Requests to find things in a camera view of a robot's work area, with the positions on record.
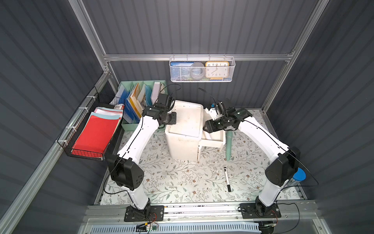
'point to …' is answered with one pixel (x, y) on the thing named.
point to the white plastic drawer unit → (183, 139)
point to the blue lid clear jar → (298, 176)
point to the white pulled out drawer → (215, 139)
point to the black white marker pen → (228, 185)
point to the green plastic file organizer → (137, 96)
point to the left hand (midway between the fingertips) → (169, 117)
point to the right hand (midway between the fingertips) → (210, 125)
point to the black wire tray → (95, 104)
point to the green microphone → (229, 141)
